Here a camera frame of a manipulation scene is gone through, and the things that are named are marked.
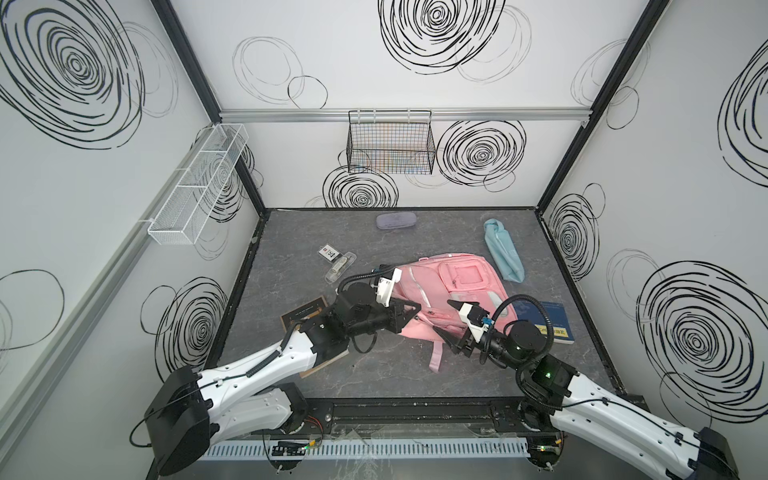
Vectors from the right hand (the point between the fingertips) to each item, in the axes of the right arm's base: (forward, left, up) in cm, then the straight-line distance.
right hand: (439, 319), depth 70 cm
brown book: (+9, +41, -19) cm, 46 cm away
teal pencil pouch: (+34, -28, -17) cm, 47 cm away
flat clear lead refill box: (+33, +34, -18) cm, 50 cm away
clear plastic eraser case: (+26, +29, -18) cm, 43 cm away
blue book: (+12, -33, -20) cm, 40 cm away
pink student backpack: (+18, -1, -13) cm, 23 cm away
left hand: (+1, +4, +2) cm, 4 cm away
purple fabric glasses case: (+47, +10, -16) cm, 51 cm away
